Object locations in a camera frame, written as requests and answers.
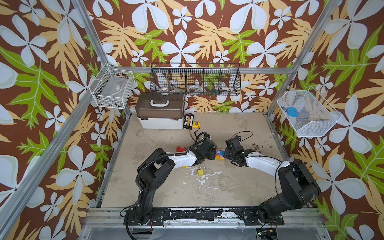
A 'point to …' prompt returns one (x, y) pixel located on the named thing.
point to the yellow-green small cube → (200, 172)
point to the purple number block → (218, 152)
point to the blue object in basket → (292, 112)
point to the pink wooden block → (222, 157)
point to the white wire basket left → (111, 86)
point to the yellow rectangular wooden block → (218, 158)
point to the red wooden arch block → (180, 149)
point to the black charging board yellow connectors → (188, 118)
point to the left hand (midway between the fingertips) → (212, 149)
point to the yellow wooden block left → (184, 167)
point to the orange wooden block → (218, 149)
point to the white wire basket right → (309, 113)
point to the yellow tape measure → (196, 125)
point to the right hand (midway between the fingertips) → (226, 151)
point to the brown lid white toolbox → (160, 110)
